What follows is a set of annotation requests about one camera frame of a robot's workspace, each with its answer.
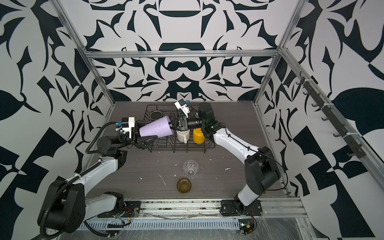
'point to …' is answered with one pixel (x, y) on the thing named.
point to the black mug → (156, 115)
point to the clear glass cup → (190, 168)
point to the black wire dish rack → (171, 144)
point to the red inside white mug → (183, 136)
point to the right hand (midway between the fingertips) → (168, 128)
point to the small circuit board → (246, 226)
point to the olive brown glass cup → (184, 185)
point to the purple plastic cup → (160, 127)
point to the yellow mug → (198, 136)
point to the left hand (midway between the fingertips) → (157, 127)
